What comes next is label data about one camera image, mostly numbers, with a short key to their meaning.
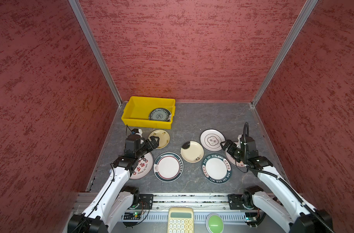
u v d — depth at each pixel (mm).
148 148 724
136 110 1141
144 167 852
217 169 864
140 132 753
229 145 751
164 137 979
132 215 710
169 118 1057
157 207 729
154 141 727
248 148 620
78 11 720
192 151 927
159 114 1106
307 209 409
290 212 446
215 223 669
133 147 602
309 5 705
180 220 677
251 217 710
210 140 976
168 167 857
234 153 722
